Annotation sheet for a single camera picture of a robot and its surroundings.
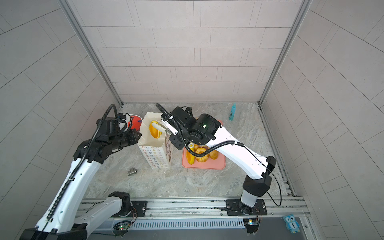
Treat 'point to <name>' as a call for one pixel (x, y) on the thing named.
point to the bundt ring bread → (202, 158)
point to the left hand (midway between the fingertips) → (145, 132)
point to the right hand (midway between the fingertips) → (175, 139)
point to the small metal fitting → (132, 171)
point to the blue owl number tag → (291, 224)
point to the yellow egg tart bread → (154, 132)
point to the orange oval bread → (190, 157)
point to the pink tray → (219, 163)
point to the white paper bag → (154, 152)
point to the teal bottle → (232, 112)
